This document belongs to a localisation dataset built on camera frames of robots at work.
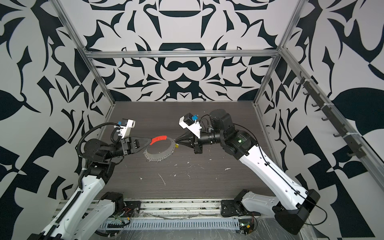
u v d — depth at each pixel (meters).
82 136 0.92
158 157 0.59
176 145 0.60
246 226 0.71
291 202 0.38
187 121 0.49
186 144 0.57
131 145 0.59
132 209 0.74
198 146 0.51
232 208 0.74
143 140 0.60
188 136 0.55
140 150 0.60
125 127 0.60
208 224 0.71
